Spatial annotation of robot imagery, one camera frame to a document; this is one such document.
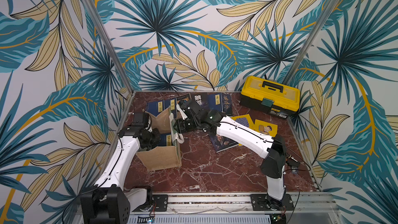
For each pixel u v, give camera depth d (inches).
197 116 22.3
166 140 36.1
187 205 28.9
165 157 29.9
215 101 43.3
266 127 38.8
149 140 26.6
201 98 44.6
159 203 28.8
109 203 14.9
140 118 24.6
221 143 36.2
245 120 40.6
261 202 28.8
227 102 44.3
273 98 37.4
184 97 44.7
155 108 42.0
